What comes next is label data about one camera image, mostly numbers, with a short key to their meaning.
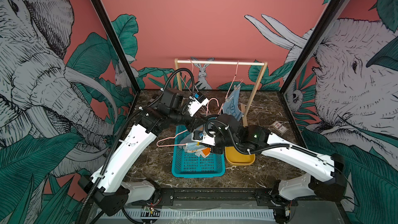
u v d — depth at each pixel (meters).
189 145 0.66
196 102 0.55
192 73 0.53
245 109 1.02
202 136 0.53
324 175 0.40
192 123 0.55
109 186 0.37
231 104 0.93
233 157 0.86
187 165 0.84
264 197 0.72
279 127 0.98
